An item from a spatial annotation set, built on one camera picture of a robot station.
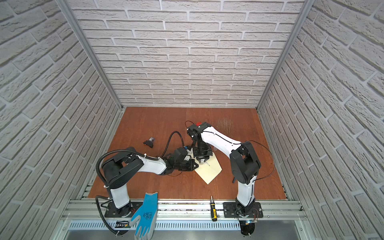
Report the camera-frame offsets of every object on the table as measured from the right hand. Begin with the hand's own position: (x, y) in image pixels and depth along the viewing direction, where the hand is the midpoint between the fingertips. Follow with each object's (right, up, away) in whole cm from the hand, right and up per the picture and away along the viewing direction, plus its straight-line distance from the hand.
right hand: (201, 160), depth 82 cm
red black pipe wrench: (-2, +21, -16) cm, 26 cm away
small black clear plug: (-35, +8, +15) cm, 38 cm away
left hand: (-1, -4, +6) cm, 7 cm away
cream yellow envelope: (+5, -7, +5) cm, 10 cm away
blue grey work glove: (-28, -25, -12) cm, 40 cm away
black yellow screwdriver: (+5, -23, -10) cm, 25 cm away
